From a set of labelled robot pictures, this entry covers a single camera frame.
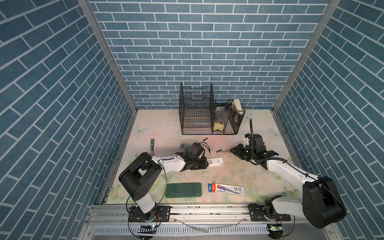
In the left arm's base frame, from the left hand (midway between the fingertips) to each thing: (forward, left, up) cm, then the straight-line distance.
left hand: (208, 165), depth 89 cm
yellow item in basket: (+24, -8, +8) cm, 27 cm away
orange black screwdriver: (+6, -13, +7) cm, 15 cm away
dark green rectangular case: (-13, +14, -2) cm, 20 cm away
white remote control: (+3, -5, -1) cm, 6 cm away
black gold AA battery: (+20, 0, -1) cm, 20 cm away
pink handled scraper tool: (+8, +35, 0) cm, 36 cm away
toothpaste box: (-14, -10, 0) cm, 17 cm away
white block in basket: (+31, -20, +19) cm, 42 cm away
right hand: (+6, -13, +8) cm, 17 cm away
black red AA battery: (+10, -8, -1) cm, 13 cm away
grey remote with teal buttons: (+13, +15, 0) cm, 20 cm away
